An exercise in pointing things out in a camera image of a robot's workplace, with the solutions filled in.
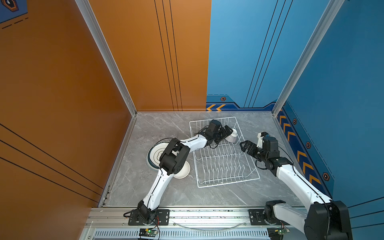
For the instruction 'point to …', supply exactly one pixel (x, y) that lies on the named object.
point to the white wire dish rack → (227, 163)
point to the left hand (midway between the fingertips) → (231, 132)
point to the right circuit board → (277, 233)
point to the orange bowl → (184, 172)
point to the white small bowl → (232, 138)
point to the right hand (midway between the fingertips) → (244, 146)
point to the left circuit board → (148, 232)
